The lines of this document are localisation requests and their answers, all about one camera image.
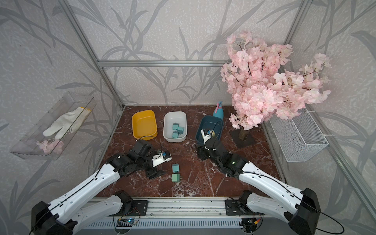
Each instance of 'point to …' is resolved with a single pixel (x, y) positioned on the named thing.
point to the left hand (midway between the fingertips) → (163, 166)
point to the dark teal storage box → (209, 123)
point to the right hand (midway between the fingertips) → (200, 143)
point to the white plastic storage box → (171, 118)
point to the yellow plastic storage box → (144, 125)
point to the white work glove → (68, 122)
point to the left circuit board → (125, 223)
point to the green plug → (176, 177)
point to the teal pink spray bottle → (218, 111)
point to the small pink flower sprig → (51, 146)
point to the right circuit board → (247, 224)
